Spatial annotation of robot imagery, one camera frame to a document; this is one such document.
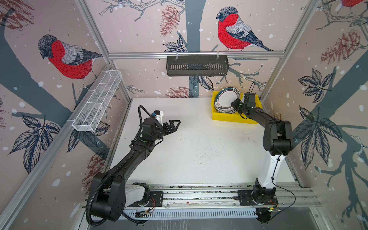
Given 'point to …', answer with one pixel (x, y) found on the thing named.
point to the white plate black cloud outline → (229, 109)
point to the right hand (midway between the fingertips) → (231, 102)
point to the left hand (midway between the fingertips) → (175, 123)
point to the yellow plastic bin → (235, 117)
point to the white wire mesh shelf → (88, 118)
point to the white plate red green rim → (225, 97)
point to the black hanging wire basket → (197, 65)
